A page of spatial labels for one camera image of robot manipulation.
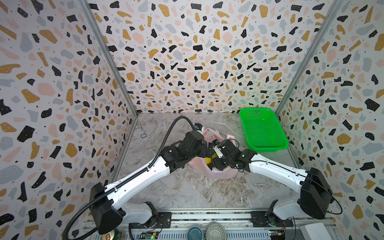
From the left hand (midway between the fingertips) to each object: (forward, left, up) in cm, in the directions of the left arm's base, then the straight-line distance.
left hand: (206, 142), depth 72 cm
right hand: (-1, -4, -13) cm, 14 cm away
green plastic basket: (+26, -45, -27) cm, 59 cm away
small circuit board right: (-35, -34, -27) cm, 56 cm away
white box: (-35, -48, -21) cm, 63 cm away
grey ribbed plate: (-34, -4, -25) cm, 42 cm away
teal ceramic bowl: (-34, +6, -27) cm, 44 cm away
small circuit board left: (-34, +27, -26) cm, 51 cm away
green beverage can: (-35, +38, -16) cm, 54 cm away
